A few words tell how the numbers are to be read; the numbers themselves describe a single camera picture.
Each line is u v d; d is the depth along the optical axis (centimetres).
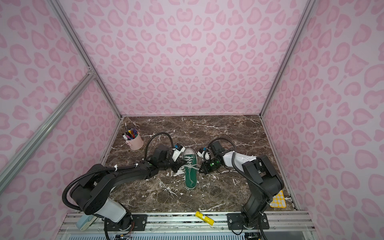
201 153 85
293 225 73
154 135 110
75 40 79
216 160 70
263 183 46
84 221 71
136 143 96
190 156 93
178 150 78
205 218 73
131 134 95
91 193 44
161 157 71
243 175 46
